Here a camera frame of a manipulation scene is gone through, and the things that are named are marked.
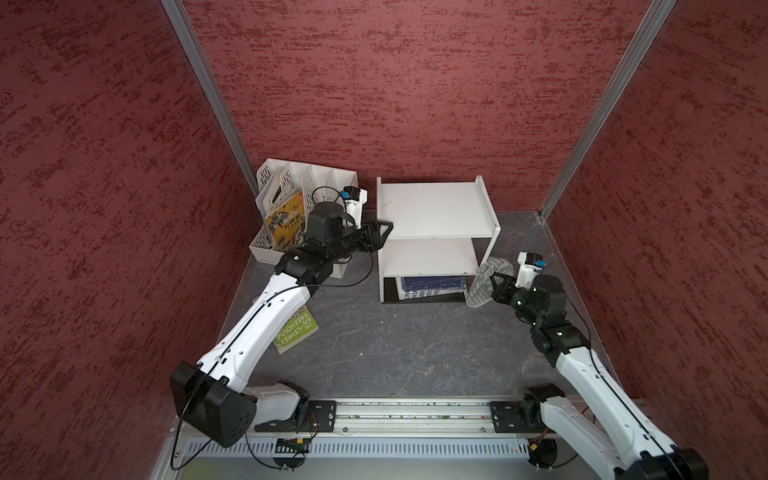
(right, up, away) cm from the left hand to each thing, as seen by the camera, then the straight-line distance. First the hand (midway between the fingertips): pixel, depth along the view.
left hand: (382, 230), depth 72 cm
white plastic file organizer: (-35, +17, +23) cm, 45 cm away
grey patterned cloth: (+28, -17, +11) cm, 34 cm away
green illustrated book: (-26, -29, +15) cm, 41 cm away
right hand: (+29, -13, +9) cm, 33 cm away
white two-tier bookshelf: (+12, 0, -2) cm, 12 cm away
